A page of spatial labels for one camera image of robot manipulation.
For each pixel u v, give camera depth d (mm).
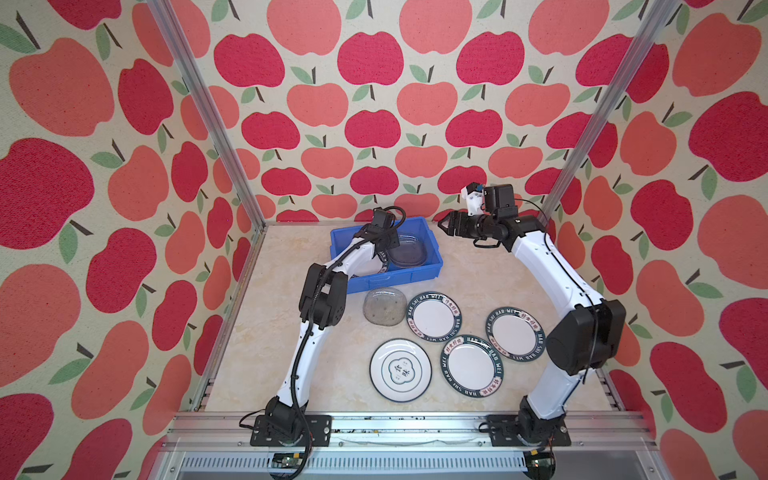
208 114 878
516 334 928
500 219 646
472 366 839
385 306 980
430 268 1014
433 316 966
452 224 765
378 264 1063
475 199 766
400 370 839
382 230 858
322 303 650
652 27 708
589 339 464
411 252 1112
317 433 738
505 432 733
